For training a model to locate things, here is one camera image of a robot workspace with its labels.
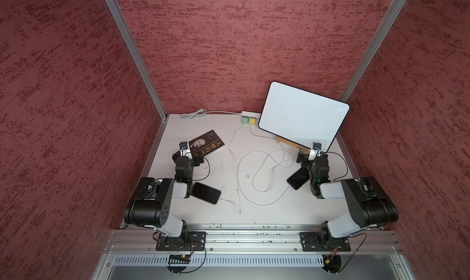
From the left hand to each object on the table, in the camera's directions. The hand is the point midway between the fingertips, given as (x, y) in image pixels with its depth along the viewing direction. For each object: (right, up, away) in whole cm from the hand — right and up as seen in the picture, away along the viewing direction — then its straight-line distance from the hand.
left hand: (190, 151), depth 92 cm
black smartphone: (+10, -19, -8) cm, 23 cm away
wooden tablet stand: (+61, 0, +4) cm, 62 cm away
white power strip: (+33, +21, +25) cm, 46 cm away
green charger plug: (+29, +18, +25) cm, 42 cm away
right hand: (+62, 0, +1) cm, 62 cm away
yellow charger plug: (+34, +17, +23) cm, 44 cm away
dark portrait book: (+7, +4, +14) cm, 17 cm away
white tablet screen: (+59, +18, +2) cm, 61 cm away
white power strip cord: (0, +23, +26) cm, 35 cm away
